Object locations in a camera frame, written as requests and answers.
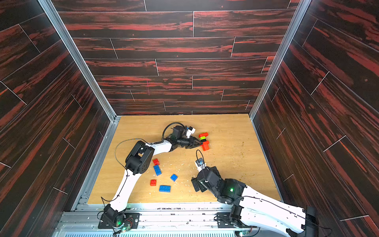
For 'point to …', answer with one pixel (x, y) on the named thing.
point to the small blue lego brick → (173, 177)
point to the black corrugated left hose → (162, 140)
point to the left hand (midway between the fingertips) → (202, 144)
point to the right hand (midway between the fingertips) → (203, 171)
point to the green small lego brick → (202, 138)
